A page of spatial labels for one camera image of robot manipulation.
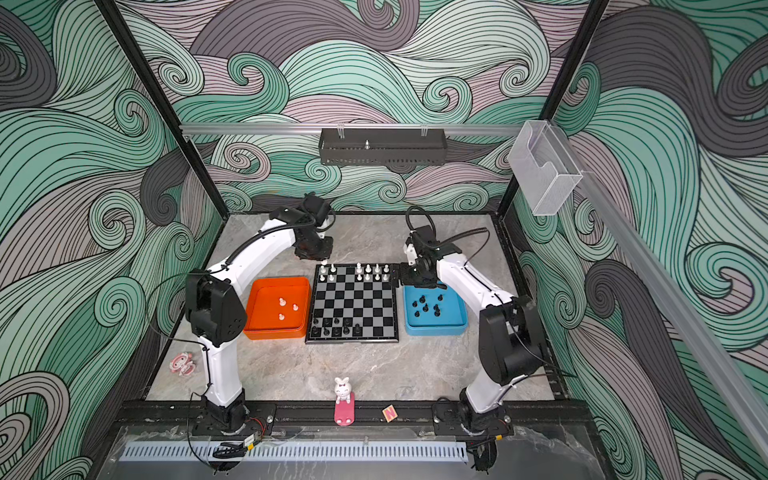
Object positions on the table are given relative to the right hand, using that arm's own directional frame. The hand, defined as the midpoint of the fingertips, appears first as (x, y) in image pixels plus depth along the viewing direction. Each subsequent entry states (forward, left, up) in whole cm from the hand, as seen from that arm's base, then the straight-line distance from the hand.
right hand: (404, 280), depth 89 cm
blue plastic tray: (-5, -10, -10) cm, 15 cm away
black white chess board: (-4, +16, -8) cm, 18 cm away
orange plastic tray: (-5, +40, -9) cm, 41 cm away
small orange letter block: (-34, +5, -8) cm, 35 cm away
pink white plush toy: (-24, +61, -6) cm, 66 cm away
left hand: (+6, +24, +5) cm, 26 cm away
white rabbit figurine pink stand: (-33, +16, -8) cm, 38 cm away
